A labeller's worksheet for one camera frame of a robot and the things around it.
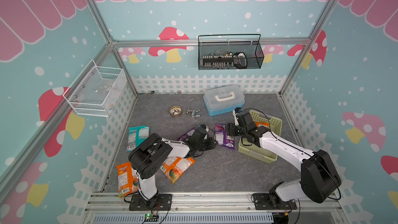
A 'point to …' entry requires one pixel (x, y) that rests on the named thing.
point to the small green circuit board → (150, 218)
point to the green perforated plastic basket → (253, 151)
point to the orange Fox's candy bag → (173, 167)
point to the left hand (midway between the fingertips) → (216, 145)
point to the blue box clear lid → (222, 100)
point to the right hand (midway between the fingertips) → (229, 126)
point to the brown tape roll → (175, 111)
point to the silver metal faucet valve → (193, 112)
